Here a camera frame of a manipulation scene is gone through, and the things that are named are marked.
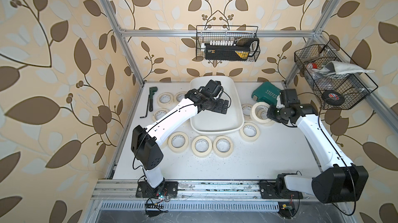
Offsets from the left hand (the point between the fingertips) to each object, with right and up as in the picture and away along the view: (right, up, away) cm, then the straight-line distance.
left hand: (222, 106), depth 78 cm
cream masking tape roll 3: (+2, -24, +11) cm, 27 cm away
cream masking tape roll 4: (+16, -5, +1) cm, 17 cm away
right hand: (+26, -5, +3) cm, 26 cm away
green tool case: (+35, +8, +30) cm, 47 cm away
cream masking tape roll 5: (+31, -12, +18) cm, 38 cm away
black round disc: (+52, +4, -6) cm, 52 cm away
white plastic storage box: (-5, -12, +21) cm, 25 cm away
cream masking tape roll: (-24, -22, +12) cm, 35 cm away
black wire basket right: (+54, +12, -5) cm, 56 cm away
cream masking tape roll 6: (+18, -17, +15) cm, 29 cm away
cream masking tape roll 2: (-11, -24, +11) cm, 29 cm away
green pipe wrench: (-49, +9, +37) cm, 62 cm away
